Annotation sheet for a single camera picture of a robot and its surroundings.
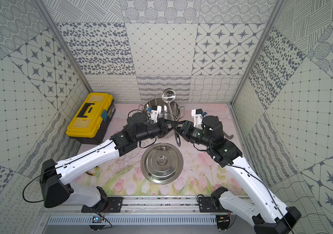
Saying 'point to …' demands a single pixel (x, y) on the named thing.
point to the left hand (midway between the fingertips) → (179, 119)
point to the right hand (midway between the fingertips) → (172, 128)
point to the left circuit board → (97, 219)
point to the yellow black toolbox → (92, 119)
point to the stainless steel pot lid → (162, 163)
